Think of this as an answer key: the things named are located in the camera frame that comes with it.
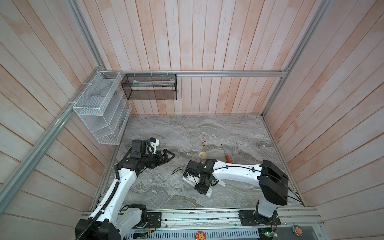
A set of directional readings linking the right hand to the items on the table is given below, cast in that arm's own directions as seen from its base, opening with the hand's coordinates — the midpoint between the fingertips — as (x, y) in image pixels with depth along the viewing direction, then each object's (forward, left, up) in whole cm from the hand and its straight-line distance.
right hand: (201, 187), depth 82 cm
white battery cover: (+3, -12, -2) cm, 13 cm away
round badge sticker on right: (-19, -46, -2) cm, 50 cm away
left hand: (+9, +17, +14) cm, 24 cm away
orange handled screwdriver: (+20, -18, -2) cm, 27 cm away
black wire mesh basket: (+61, +36, +24) cm, 75 cm away
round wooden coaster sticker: (+22, -2, -3) cm, 22 cm away
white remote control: (-3, -4, +2) cm, 6 cm away
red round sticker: (-22, +1, -1) cm, 22 cm away
